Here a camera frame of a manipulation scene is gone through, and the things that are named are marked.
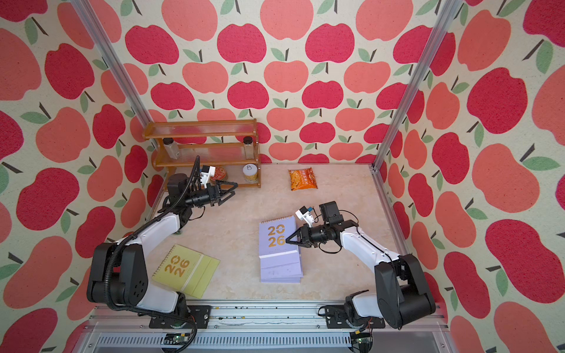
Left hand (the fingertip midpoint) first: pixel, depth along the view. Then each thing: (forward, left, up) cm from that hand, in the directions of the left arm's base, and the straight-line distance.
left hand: (236, 195), depth 79 cm
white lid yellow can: (+29, -1, -18) cm, 34 cm away
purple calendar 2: (-24, -19, -20) cm, 36 cm away
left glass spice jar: (+28, +33, -2) cm, 44 cm away
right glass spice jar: (+29, -2, +2) cm, 29 cm away
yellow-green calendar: (-19, +20, -24) cm, 36 cm away
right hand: (-14, -20, -12) cm, 27 cm away
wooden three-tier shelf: (+41, +10, -11) cm, 44 cm away
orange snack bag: (+26, -27, -20) cm, 42 cm away
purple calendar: (-16, -14, -13) cm, 25 cm away
